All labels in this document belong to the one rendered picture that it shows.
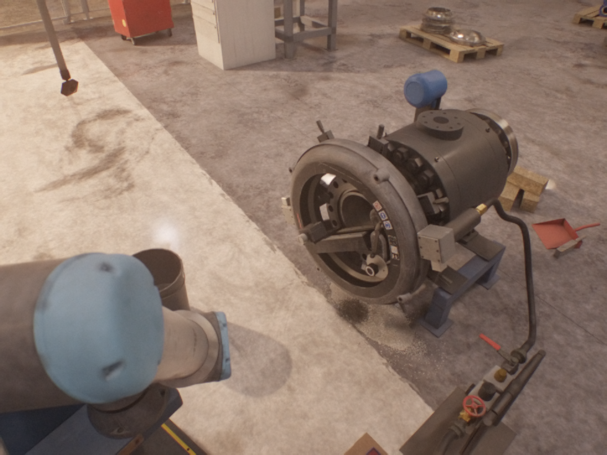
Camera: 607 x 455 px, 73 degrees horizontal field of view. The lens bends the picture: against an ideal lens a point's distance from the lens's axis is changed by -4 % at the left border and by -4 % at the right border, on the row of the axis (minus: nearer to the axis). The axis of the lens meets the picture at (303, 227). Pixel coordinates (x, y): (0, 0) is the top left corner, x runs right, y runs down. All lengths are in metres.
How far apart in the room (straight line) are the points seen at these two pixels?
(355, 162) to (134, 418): 1.09
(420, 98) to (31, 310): 2.05
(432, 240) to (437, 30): 5.19
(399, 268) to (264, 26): 4.30
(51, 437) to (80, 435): 0.07
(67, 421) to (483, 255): 1.96
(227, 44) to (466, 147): 3.79
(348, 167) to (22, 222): 2.42
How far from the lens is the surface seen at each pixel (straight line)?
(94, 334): 0.33
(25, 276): 0.36
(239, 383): 2.06
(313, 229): 1.87
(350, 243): 1.76
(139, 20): 6.65
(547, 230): 3.17
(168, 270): 2.26
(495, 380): 1.65
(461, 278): 2.21
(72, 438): 1.18
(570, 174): 3.90
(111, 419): 1.09
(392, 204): 1.54
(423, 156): 1.85
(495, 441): 2.07
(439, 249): 1.52
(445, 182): 1.86
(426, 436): 1.99
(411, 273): 1.65
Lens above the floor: 1.78
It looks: 40 degrees down
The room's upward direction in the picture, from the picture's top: straight up
